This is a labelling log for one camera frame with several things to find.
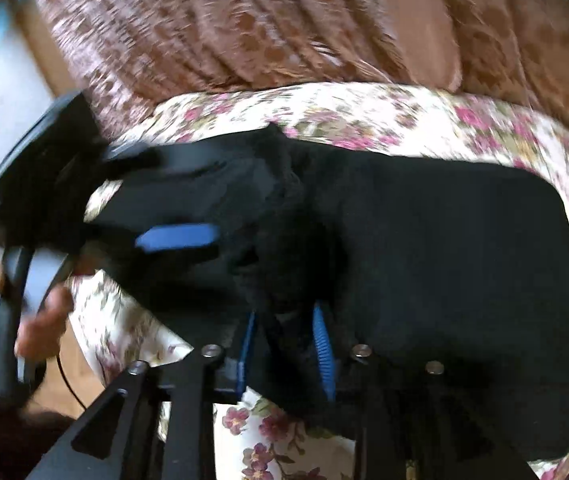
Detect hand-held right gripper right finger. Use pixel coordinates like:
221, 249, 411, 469
311, 301, 542, 480

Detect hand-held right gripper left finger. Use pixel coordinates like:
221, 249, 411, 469
24, 309, 259, 480

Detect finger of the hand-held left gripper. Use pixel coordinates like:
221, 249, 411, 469
106, 140, 291, 182
86, 223, 222, 257

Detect black pants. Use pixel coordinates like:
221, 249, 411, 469
84, 124, 569, 462

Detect person's left hand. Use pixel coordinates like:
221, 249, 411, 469
0, 256, 74, 362

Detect brown patterned curtain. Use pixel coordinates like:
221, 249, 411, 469
24, 0, 569, 148

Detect floral bedsheet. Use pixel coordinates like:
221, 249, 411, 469
67, 81, 569, 480

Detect dark cloth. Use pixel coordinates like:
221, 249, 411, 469
0, 395, 78, 480

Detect plain pink curtain sash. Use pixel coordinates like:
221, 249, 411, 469
344, 0, 466, 92

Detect black cable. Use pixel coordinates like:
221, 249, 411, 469
56, 352, 88, 409

